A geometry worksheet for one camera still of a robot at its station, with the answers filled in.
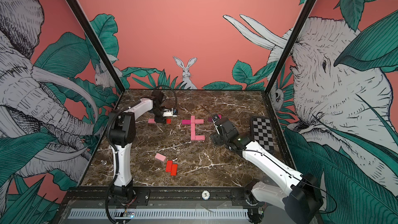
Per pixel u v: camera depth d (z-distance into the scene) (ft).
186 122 3.33
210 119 3.48
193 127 3.26
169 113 3.06
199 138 3.08
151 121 3.32
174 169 2.68
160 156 2.88
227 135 1.94
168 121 3.33
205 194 2.45
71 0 2.45
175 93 3.87
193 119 3.41
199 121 3.35
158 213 2.30
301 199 1.27
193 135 3.13
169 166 2.71
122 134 1.91
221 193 2.55
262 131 3.13
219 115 3.54
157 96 2.81
